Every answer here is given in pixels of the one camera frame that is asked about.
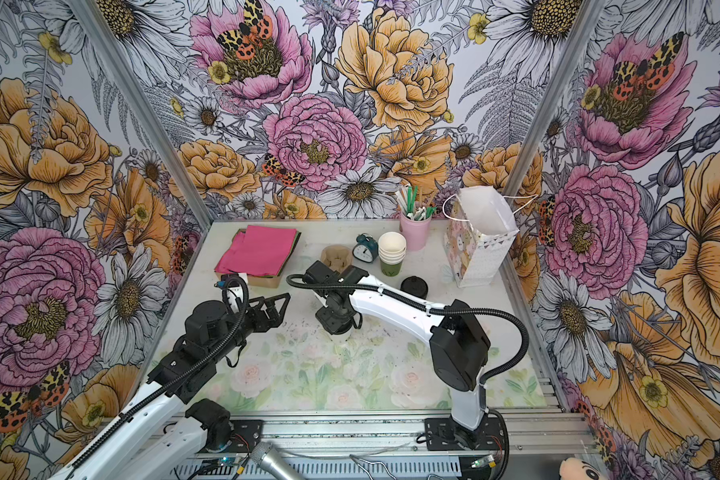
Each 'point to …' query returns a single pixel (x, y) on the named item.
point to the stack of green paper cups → (392, 248)
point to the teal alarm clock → (367, 249)
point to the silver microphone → (274, 462)
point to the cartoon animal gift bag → (479, 228)
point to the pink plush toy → (583, 466)
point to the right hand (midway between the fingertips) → (343, 325)
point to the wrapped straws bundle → (408, 199)
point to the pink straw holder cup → (415, 231)
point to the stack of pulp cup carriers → (337, 257)
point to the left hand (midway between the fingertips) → (277, 306)
